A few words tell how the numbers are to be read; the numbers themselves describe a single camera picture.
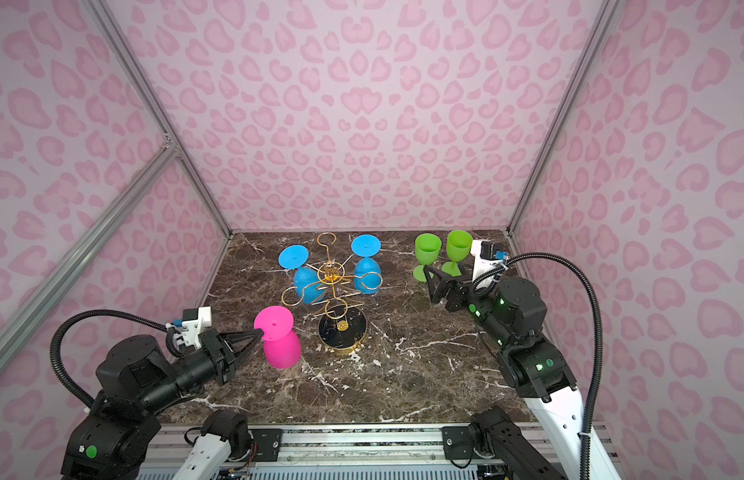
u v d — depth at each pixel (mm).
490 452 706
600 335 438
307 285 788
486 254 517
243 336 560
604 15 694
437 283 569
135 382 406
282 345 643
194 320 540
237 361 517
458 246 952
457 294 526
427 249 947
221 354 481
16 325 527
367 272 787
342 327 924
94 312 455
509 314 428
